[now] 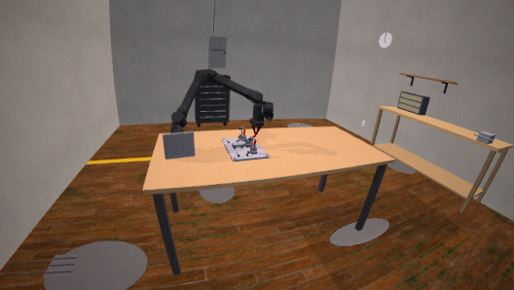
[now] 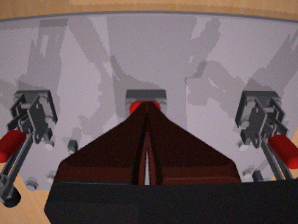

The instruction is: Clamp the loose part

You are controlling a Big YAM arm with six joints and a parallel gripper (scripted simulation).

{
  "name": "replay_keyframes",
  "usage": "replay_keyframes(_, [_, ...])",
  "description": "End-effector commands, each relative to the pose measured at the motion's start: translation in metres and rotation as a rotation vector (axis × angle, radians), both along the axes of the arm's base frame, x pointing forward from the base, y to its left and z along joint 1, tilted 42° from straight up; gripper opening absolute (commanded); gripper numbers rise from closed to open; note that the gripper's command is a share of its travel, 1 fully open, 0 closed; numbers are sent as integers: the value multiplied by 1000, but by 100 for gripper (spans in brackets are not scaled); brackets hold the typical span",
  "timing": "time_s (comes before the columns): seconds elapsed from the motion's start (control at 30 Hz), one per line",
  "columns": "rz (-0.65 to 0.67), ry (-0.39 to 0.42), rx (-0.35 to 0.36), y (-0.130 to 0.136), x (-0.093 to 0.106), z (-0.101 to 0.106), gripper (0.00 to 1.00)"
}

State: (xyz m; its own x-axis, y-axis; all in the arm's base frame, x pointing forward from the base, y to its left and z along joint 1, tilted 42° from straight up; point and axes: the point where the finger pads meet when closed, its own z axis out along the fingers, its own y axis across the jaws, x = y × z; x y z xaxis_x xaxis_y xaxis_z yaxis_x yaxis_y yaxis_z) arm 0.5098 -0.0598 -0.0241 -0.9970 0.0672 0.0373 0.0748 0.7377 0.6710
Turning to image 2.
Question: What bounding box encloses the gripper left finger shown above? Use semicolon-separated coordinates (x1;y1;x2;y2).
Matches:
52;102;147;185

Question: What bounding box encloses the grey toggle clamp with red handle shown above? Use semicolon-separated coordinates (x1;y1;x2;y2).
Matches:
0;90;58;208
235;91;298;180

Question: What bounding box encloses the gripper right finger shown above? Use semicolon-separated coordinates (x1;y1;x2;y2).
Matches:
147;102;242;185

